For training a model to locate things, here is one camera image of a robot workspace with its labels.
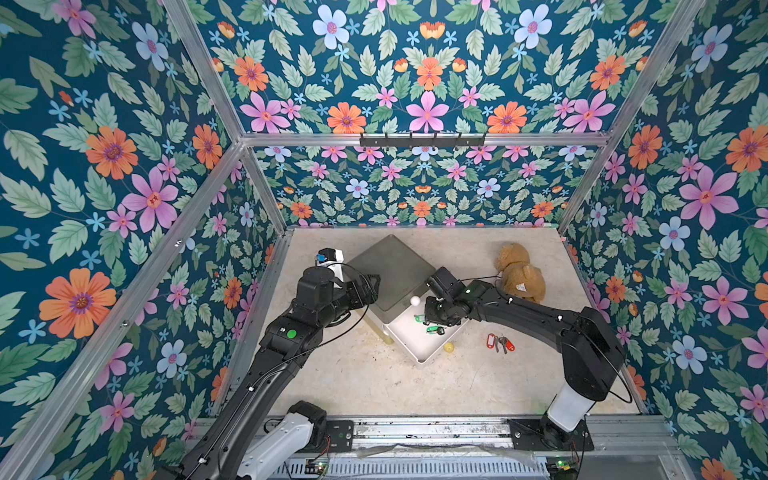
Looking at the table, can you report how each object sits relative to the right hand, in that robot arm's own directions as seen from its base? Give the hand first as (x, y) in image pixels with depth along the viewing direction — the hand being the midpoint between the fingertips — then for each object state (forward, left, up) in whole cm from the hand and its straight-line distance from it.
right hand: (426, 315), depth 86 cm
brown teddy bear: (+12, -29, +4) cm, 31 cm away
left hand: (-1, +14, +19) cm, 24 cm away
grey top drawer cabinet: (+6, +7, +11) cm, 14 cm away
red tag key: (-4, -25, -9) cm, 27 cm away
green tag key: (-4, -4, -1) cm, 6 cm away
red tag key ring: (-3, -20, -9) cm, 22 cm away
